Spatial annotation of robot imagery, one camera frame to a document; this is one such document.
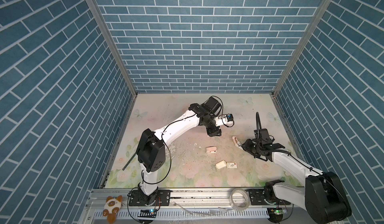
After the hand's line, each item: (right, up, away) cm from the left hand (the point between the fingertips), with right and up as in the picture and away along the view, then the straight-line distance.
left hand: (218, 129), depth 82 cm
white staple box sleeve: (+8, -21, +1) cm, 22 cm away
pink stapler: (-4, -13, +7) cm, 15 cm away
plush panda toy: (-51, -34, -14) cm, 63 cm away
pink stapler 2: (+13, -10, +9) cm, 19 cm away
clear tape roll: (+13, -32, -10) cm, 36 cm away
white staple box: (+2, -21, +2) cm, 21 cm away
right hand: (+15, -10, +7) cm, 20 cm away
